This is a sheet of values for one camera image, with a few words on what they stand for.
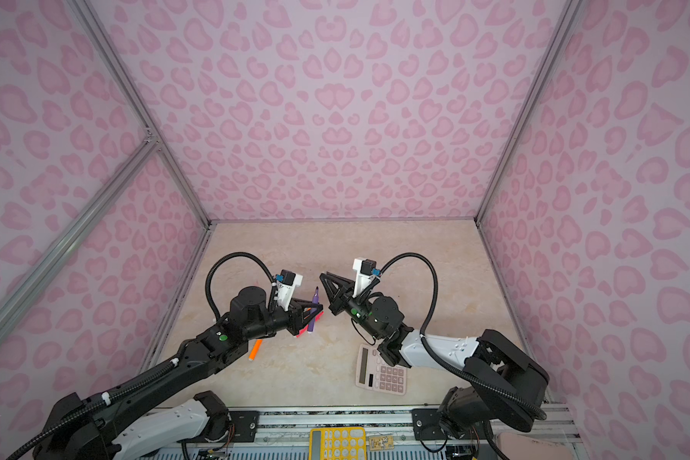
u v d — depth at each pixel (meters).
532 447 0.68
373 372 0.80
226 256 0.59
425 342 0.55
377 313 0.59
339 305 0.65
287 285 0.67
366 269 0.65
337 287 0.68
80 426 0.40
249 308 0.57
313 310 0.73
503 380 0.43
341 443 0.70
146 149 0.88
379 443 0.70
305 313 0.73
